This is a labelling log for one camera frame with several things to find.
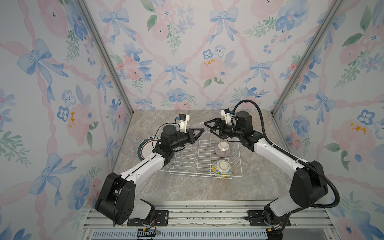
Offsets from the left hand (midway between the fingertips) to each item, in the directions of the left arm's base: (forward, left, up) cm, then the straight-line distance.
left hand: (204, 129), depth 74 cm
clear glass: (+13, +45, -24) cm, 53 cm away
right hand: (+4, -2, -1) cm, 4 cm away
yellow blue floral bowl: (-11, -11, -21) cm, 27 cm away
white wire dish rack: (-1, -4, -28) cm, 28 cm away
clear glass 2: (+2, +3, 0) cm, 4 cm away
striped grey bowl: (+2, -13, -22) cm, 25 cm away
